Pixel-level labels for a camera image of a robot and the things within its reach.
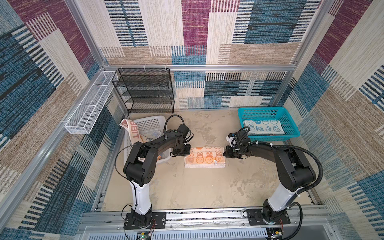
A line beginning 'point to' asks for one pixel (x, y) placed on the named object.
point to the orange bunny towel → (205, 157)
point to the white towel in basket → (151, 135)
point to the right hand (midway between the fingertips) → (225, 155)
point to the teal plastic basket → (290, 128)
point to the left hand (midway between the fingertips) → (187, 152)
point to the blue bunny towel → (264, 127)
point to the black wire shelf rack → (146, 90)
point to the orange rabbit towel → (132, 127)
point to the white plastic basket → (148, 128)
